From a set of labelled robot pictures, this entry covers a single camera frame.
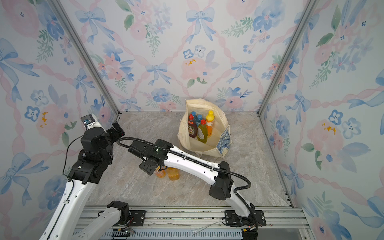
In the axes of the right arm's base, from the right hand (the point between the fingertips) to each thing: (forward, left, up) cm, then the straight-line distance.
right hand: (151, 161), depth 73 cm
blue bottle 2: (+33, -23, -6) cm, 40 cm away
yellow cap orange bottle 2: (-1, -2, -13) cm, 13 cm away
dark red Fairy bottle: (+29, -19, -8) cm, 35 cm away
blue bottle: (+36, -20, -3) cm, 41 cm away
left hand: (+9, +17, +17) cm, 26 cm away
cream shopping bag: (+22, -38, -19) cm, 48 cm away
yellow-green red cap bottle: (+24, -25, -9) cm, 36 cm away
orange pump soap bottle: (0, -9, -16) cm, 18 cm away
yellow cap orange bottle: (+28, -30, -1) cm, 41 cm away
